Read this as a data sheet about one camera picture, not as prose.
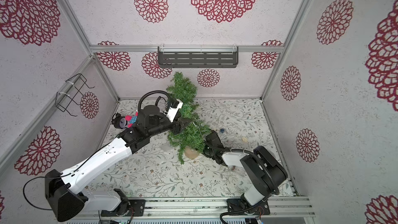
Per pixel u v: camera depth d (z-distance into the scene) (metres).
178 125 0.61
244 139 0.95
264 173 0.45
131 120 1.00
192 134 0.69
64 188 0.39
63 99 0.73
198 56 0.95
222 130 1.00
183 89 0.87
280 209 0.76
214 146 0.72
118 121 0.98
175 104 0.58
